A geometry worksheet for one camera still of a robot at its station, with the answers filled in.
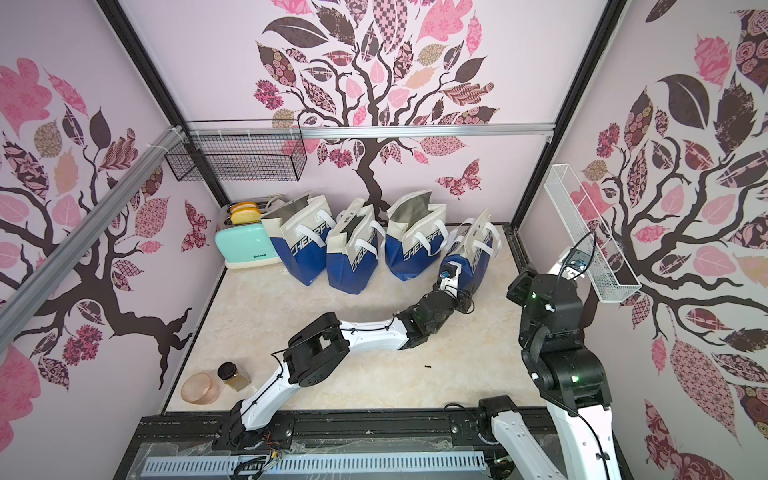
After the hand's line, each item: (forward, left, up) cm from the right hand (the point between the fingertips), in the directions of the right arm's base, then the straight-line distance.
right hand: (538, 277), depth 60 cm
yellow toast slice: (+39, +79, -16) cm, 90 cm away
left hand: (+14, +9, -20) cm, 26 cm away
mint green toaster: (+33, +80, -24) cm, 90 cm away
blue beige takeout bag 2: (+21, +41, -14) cm, 48 cm away
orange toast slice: (+45, +81, -16) cm, 94 cm away
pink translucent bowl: (-11, +83, -34) cm, 90 cm away
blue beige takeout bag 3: (+27, +23, -14) cm, 38 cm away
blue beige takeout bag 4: (+22, +6, -16) cm, 28 cm away
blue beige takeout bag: (+29, +59, -14) cm, 67 cm away
